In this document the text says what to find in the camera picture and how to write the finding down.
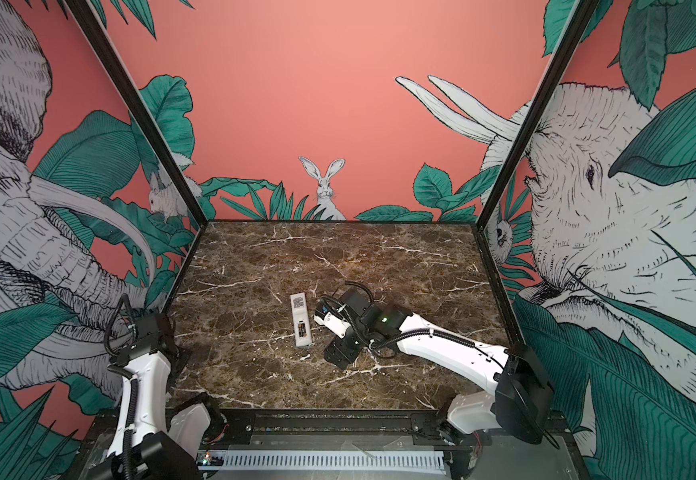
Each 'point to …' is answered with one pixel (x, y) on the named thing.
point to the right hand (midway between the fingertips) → (331, 344)
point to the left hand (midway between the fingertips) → (167, 370)
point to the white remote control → (300, 319)
